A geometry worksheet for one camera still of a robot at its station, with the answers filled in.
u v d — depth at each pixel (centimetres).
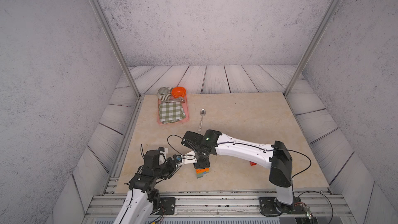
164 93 118
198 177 82
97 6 76
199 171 76
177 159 65
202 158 65
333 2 76
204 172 78
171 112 109
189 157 66
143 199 54
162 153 77
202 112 108
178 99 115
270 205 73
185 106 114
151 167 62
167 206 73
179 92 119
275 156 51
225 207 74
